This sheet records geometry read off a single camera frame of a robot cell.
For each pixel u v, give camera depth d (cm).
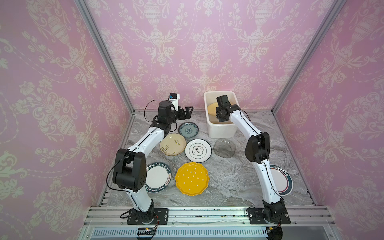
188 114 79
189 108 79
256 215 73
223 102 83
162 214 75
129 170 48
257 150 63
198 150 98
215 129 91
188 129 109
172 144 100
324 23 74
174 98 76
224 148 100
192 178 86
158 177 86
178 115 78
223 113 79
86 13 72
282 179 86
